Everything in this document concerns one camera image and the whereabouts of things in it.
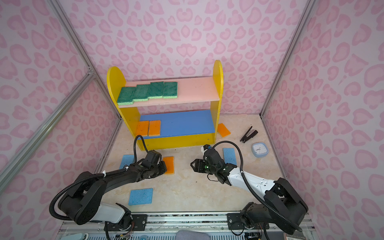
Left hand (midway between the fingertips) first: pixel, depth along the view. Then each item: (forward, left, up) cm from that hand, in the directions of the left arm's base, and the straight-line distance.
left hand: (168, 165), depth 91 cm
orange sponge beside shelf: (+28, -37, -2) cm, 46 cm away
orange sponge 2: (+19, +8, +13) cm, 24 cm away
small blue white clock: (+9, -58, +1) cm, 59 cm away
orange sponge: (+19, +16, +13) cm, 28 cm away
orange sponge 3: (+3, 0, -1) cm, 3 cm away
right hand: (-4, -16, +8) cm, 18 cm away
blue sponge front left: (-17, +13, -1) cm, 21 cm away
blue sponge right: (+6, -38, 0) cm, 39 cm away
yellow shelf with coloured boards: (+28, -15, +12) cm, 34 cm away
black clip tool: (+20, -51, -1) cm, 55 cm away
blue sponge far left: (+5, +27, -1) cm, 27 cm away
